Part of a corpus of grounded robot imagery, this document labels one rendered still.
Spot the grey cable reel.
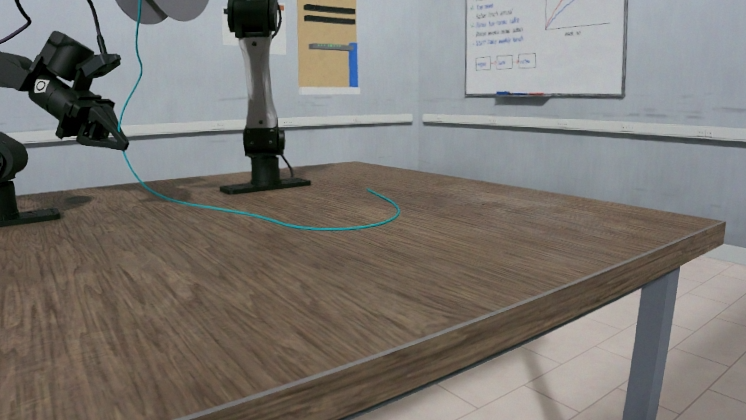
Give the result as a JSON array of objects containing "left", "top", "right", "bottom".
[{"left": 115, "top": 0, "right": 209, "bottom": 25}]

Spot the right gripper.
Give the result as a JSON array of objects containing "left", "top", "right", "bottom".
[{"left": 47, "top": 54, "right": 129, "bottom": 151}]

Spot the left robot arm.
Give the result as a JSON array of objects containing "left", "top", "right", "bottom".
[{"left": 220, "top": 0, "right": 311, "bottom": 195}]

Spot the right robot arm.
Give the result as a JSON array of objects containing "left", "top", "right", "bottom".
[{"left": 0, "top": 31, "right": 122, "bottom": 227}]

